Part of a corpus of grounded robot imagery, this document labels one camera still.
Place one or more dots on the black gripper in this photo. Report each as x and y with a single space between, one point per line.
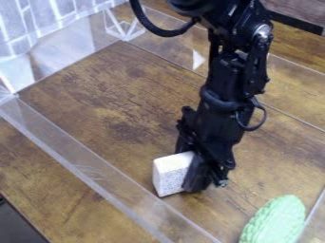
209 132

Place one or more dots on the white sponge block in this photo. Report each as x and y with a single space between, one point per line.
168 173

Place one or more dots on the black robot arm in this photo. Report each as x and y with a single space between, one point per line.
239 34

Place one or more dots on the green knitted object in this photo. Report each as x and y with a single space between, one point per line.
277 223

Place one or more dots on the clear acrylic enclosure wall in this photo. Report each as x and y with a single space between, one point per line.
87 117

